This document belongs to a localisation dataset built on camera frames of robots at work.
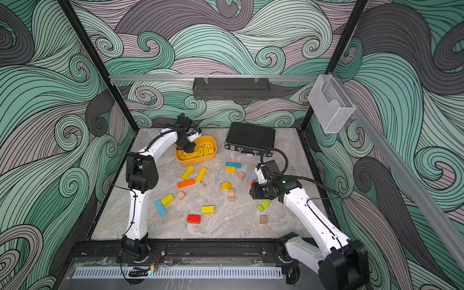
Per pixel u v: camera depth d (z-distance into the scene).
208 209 0.83
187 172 0.98
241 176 0.96
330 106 0.78
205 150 1.07
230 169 1.01
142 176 0.59
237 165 1.03
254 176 0.95
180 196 0.88
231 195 0.90
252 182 0.95
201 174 0.98
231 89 0.96
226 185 0.92
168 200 0.87
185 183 0.95
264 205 0.85
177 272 0.70
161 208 0.86
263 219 0.81
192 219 0.82
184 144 0.89
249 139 1.09
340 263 0.37
